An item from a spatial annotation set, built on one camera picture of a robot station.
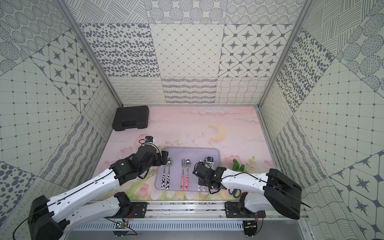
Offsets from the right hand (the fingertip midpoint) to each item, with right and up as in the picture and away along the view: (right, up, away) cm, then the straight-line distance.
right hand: (204, 180), depth 83 cm
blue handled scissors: (+16, -5, -3) cm, 17 cm away
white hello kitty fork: (-3, -3, -3) cm, 5 cm away
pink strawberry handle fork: (-12, -2, -3) cm, 13 cm away
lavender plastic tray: (-15, +2, +3) cm, 16 cm away
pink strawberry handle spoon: (-9, +8, +5) cm, 13 cm away
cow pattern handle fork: (-23, 0, -1) cm, 23 cm away
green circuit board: (-41, -17, -12) cm, 46 cm away
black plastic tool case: (-55, +37, +29) cm, 72 cm away
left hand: (-23, +18, -5) cm, 30 cm away
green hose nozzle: (+20, +7, +3) cm, 21 cm away
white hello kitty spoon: (0, -3, -3) cm, 4 cm away
